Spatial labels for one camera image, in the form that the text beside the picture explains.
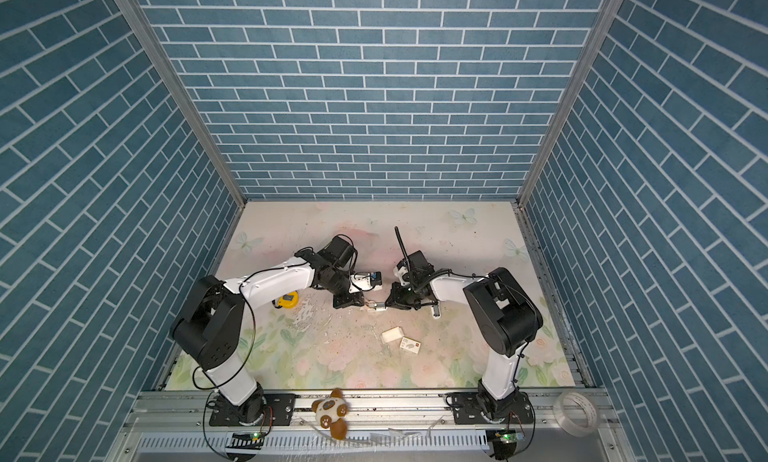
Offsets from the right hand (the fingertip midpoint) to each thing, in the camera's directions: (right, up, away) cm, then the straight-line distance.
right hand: (384, 300), depth 92 cm
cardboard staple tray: (+3, -9, -5) cm, 11 cm away
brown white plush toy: (-12, -22, -21) cm, 33 cm away
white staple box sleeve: (+8, -10, -9) cm, 16 cm away
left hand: (-7, +2, -3) cm, 8 cm away
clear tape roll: (+45, -25, -20) cm, 55 cm away
